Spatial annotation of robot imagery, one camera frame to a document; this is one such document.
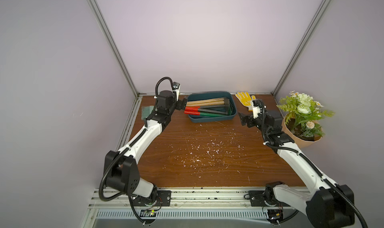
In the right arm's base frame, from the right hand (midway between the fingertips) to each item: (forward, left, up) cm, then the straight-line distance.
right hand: (248, 108), depth 79 cm
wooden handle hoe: (+23, +7, -21) cm, 32 cm away
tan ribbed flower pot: (-8, -32, -11) cm, 35 cm away
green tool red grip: (+9, +32, -16) cm, 37 cm away
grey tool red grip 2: (+11, +23, -17) cm, 31 cm away
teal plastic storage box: (+31, +23, -22) cm, 45 cm away
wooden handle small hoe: (+27, +8, -21) cm, 35 cm away
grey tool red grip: (+17, +22, -20) cm, 34 cm away
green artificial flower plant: (-5, -26, +2) cm, 26 cm away
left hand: (+7, +38, +4) cm, 39 cm away
